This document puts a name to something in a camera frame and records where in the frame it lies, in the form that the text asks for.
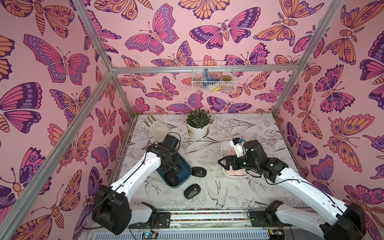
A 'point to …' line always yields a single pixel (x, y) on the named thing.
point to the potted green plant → (198, 123)
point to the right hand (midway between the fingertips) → (224, 159)
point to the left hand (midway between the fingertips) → (179, 163)
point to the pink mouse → (233, 172)
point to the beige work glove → (157, 130)
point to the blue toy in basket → (206, 83)
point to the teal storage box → (185, 173)
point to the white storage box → (223, 153)
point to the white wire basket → (214, 77)
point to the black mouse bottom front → (192, 191)
